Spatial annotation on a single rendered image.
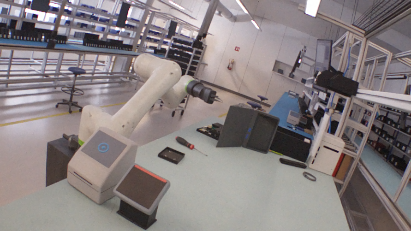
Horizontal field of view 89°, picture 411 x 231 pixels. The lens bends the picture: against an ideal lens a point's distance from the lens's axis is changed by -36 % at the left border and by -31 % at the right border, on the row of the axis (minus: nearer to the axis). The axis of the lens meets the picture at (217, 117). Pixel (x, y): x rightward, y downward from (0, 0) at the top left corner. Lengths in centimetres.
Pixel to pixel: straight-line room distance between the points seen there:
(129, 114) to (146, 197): 63
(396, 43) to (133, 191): 700
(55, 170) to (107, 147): 77
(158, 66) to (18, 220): 103
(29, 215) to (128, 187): 27
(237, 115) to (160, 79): 41
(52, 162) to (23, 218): 86
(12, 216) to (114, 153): 34
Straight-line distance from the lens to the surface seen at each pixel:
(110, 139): 75
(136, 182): 65
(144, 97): 126
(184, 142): 130
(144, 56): 145
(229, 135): 147
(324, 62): 268
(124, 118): 120
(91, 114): 126
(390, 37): 722
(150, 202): 62
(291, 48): 1275
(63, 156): 137
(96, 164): 70
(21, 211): 65
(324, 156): 165
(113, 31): 696
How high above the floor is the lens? 141
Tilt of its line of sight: 11 degrees down
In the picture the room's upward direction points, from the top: 19 degrees clockwise
